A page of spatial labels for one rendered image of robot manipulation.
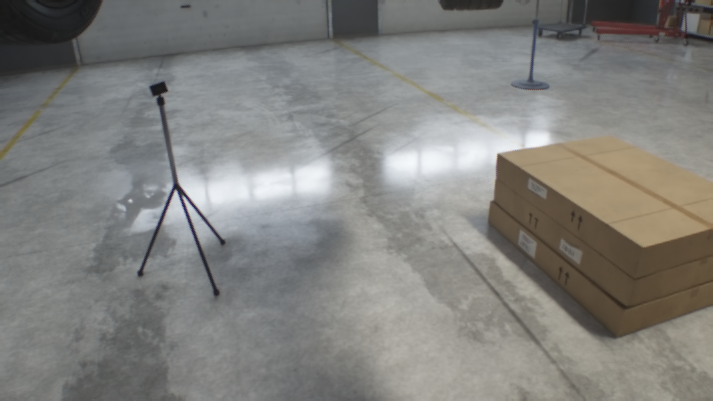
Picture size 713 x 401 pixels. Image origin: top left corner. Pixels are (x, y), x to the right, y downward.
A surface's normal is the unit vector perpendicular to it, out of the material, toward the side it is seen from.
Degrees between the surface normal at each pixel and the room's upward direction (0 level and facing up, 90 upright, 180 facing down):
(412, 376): 0
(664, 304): 90
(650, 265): 90
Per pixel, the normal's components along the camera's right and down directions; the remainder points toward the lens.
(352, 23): 0.30, 0.42
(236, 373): -0.03, -0.89
